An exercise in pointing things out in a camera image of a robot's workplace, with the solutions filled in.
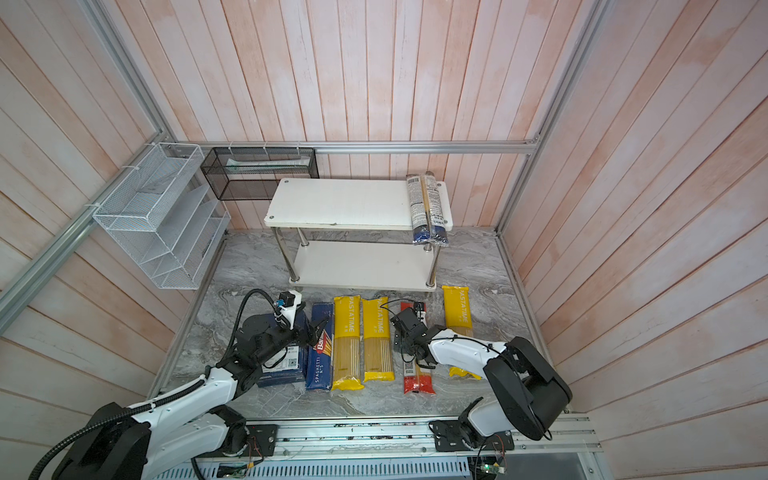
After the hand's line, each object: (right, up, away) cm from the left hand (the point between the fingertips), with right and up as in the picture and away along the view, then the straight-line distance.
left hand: (317, 315), depth 82 cm
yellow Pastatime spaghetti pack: (+8, -10, +6) cm, 14 cm away
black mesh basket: (-28, +46, +22) cm, 59 cm away
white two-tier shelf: (-5, +30, -3) cm, 31 cm away
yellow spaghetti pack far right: (+43, -3, +11) cm, 44 cm away
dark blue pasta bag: (-7, -13, -4) cm, 16 cm away
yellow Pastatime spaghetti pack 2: (+17, -9, +7) cm, 20 cm away
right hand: (+28, -10, +10) cm, 31 cm away
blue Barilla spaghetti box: (0, -14, +1) cm, 14 cm away
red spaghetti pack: (+28, -18, -1) cm, 33 cm away
